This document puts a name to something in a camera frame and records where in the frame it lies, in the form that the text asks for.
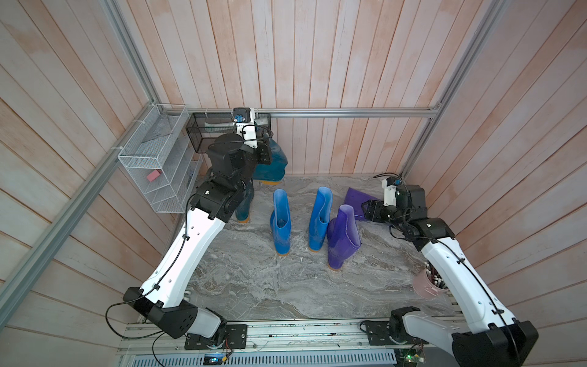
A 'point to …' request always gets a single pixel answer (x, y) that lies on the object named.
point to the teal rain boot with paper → (242, 212)
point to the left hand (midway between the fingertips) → (264, 133)
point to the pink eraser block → (154, 175)
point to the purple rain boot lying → (356, 199)
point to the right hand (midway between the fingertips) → (369, 203)
